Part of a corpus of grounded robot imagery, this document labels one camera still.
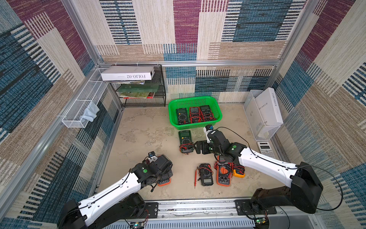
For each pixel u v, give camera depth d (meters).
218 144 0.62
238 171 0.82
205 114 1.09
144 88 0.95
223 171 0.81
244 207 0.74
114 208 0.57
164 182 0.79
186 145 0.94
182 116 1.09
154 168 0.58
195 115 1.07
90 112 0.68
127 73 0.79
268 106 0.93
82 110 0.72
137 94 1.02
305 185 0.41
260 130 0.92
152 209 0.74
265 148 0.95
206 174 0.81
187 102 1.15
